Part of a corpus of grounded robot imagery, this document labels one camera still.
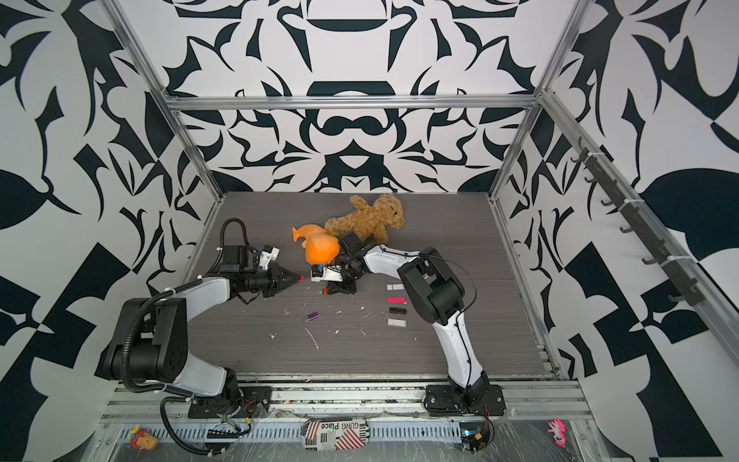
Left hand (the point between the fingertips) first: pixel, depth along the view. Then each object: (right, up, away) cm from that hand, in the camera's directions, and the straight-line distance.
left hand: (297, 275), depth 89 cm
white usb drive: (+30, -5, +5) cm, 31 cm away
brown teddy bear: (+22, +16, +15) cm, 31 cm away
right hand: (+9, -3, +7) cm, 12 cm away
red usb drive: (+8, -6, +4) cm, 11 cm away
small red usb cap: (+2, -1, -2) cm, 3 cm away
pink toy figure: (+67, -34, -19) cm, 78 cm away
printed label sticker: (+12, -33, -21) cm, 41 cm away
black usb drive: (+30, -11, +1) cm, 32 cm away
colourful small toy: (-31, -34, -21) cm, 51 cm away
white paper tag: (+30, -14, -2) cm, 33 cm away
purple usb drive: (+5, -13, 0) cm, 14 cm away
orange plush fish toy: (+6, +8, +6) cm, 12 cm away
